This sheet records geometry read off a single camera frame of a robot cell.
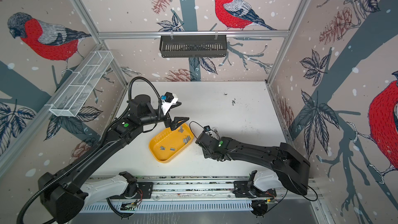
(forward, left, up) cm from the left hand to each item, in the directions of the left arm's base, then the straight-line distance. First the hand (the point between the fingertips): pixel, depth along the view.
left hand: (182, 110), depth 67 cm
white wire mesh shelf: (+8, +54, -1) cm, 54 cm away
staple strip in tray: (-1, +1, -30) cm, 30 cm away
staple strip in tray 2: (-5, +15, -31) cm, 35 cm away
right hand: (-8, -11, -27) cm, 30 cm away
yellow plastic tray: (-4, +14, -31) cm, 34 cm away
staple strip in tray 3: (-5, +9, -32) cm, 33 cm away
